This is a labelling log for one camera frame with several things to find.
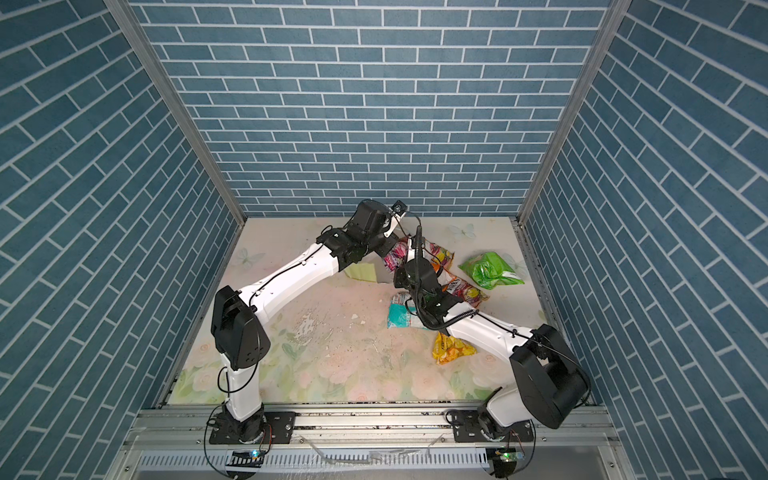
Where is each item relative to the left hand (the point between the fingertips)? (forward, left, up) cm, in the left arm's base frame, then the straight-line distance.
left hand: (389, 228), depth 85 cm
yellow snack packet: (-28, -16, -20) cm, 38 cm away
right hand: (-6, -3, -4) cm, 8 cm away
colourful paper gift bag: (-11, +5, -4) cm, 13 cm away
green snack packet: (-6, -31, -12) cm, 34 cm away
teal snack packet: (-17, -3, -21) cm, 27 cm away
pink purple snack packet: (-6, -2, -4) cm, 8 cm away
